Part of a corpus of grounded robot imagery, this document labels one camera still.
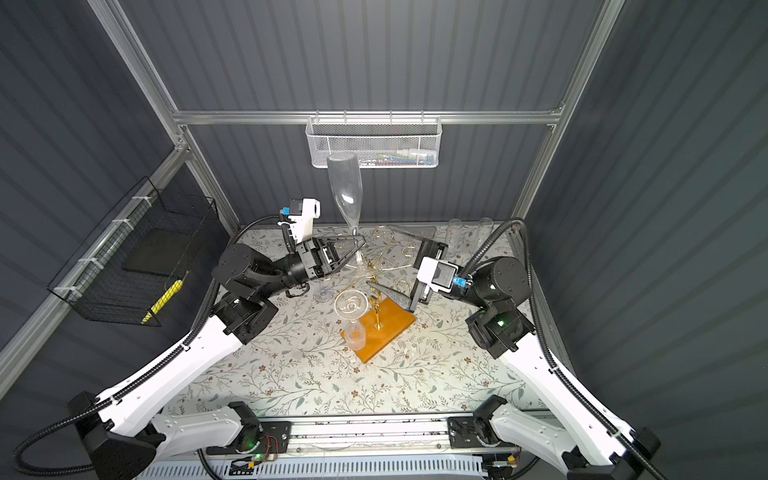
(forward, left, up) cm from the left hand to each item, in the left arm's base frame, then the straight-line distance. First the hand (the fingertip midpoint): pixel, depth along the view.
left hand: (364, 243), depth 49 cm
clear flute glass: (+29, -35, -26) cm, 52 cm away
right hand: (-3, -3, 0) cm, 4 cm away
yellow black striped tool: (+6, +48, -23) cm, 54 cm away
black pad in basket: (+18, +52, -20) cm, 58 cm away
